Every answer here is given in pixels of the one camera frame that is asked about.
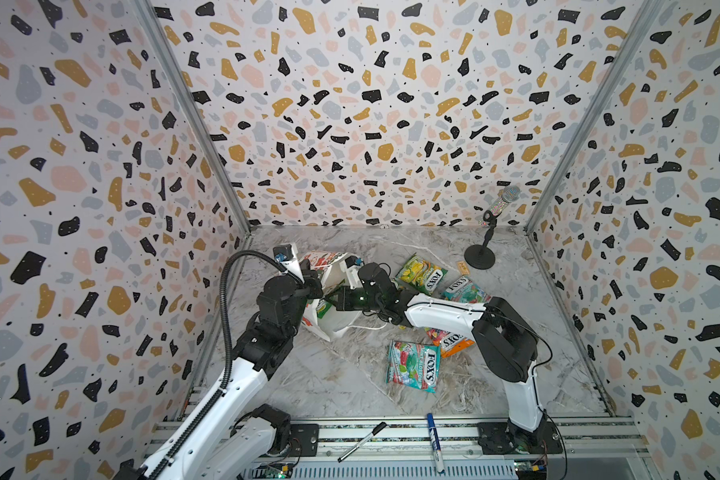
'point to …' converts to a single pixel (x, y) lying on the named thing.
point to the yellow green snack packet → (420, 274)
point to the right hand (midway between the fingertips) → (319, 294)
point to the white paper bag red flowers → (332, 272)
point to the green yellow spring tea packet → (323, 308)
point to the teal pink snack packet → (464, 289)
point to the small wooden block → (463, 267)
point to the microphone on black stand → (482, 256)
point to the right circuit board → (531, 469)
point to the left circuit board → (273, 471)
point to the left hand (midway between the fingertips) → (307, 256)
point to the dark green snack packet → (415, 365)
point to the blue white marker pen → (436, 446)
